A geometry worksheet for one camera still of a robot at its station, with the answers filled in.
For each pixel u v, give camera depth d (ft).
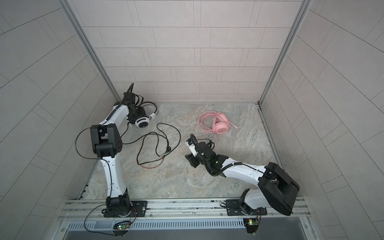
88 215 2.27
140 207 2.33
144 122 3.16
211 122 3.45
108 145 1.87
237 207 2.33
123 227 2.10
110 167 1.93
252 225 2.23
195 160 2.33
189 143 2.32
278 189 1.32
